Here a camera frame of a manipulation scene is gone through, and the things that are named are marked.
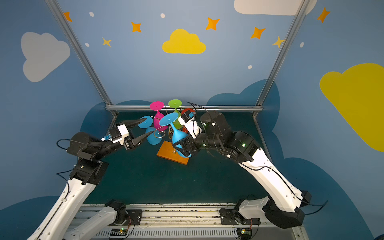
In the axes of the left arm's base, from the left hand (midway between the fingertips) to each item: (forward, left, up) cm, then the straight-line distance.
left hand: (146, 120), depth 53 cm
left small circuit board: (-29, +19, -51) cm, 62 cm away
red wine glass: (+19, -12, -14) cm, 27 cm away
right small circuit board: (-29, -44, -51) cm, 73 cm away
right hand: (-2, -12, -8) cm, 15 cm away
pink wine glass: (+23, +2, -14) cm, 27 cm away
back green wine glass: (+26, -7, -14) cm, 30 cm away
